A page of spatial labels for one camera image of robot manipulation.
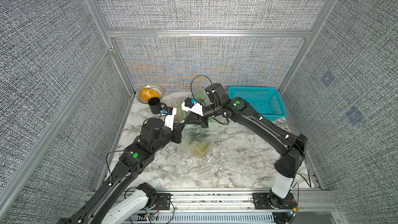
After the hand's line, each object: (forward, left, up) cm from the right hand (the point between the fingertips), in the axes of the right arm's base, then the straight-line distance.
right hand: (185, 116), depth 68 cm
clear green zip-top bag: (+1, -14, -15) cm, 20 cm away
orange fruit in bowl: (+36, +31, -25) cm, 54 cm away
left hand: (-3, -1, -2) cm, 3 cm away
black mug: (+26, +23, -25) cm, 43 cm away
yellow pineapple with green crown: (-6, -6, -18) cm, 20 cm away
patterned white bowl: (+48, +29, -30) cm, 64 cm away
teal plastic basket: (+34, -57, -31) cm, 73 cm away
